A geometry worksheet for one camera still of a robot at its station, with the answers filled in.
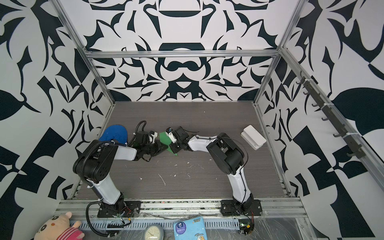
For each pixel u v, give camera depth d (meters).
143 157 0.80
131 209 0.74
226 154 0.53
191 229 0.65
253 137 0.93
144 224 0.71
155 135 0.93
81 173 0.50
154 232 0.65
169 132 0.87
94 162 0.49
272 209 0.76
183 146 0.73
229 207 0.74
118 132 1.04
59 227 0.64
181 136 0.77
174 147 0.87
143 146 0.79
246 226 0.71
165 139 0.92
